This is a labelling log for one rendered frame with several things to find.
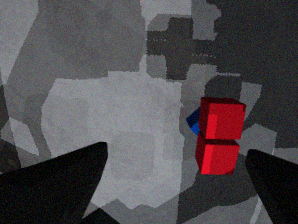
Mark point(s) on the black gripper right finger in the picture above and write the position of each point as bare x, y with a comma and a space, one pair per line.
276, 182

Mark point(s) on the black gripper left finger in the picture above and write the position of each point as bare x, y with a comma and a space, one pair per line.
56, 191

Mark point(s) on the blue cube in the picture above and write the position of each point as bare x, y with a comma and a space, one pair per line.
193, 121

